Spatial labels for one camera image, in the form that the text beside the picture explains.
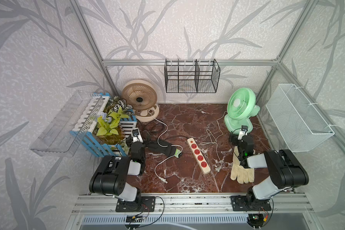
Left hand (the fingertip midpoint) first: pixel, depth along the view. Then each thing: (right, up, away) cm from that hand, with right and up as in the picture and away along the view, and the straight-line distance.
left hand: (139, 132), depth 89 cm
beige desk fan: (0, +24, +4) cm, 24 cm away
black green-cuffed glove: (+13, -10, +4) cm, 17 cm away
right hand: (+65, 0, +5) cm, 65 cm away
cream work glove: (+63, -24, -6) cm, 68 cm away
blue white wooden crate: (-18, -7, -9) cm, 21 cm away
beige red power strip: (+38, -15, -1) cm, 41 cm away
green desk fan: (+63, +16, -5) cm, 65 cm away
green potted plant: (-15, +6, -11) cm, 19 cm away
